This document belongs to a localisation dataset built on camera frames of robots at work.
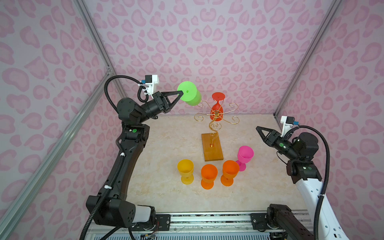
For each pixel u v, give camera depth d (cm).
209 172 78
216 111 77
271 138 60
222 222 75
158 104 50
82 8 69
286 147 58
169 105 53
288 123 60
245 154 86
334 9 69
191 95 55
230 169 79
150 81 53
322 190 45
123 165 44
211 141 98
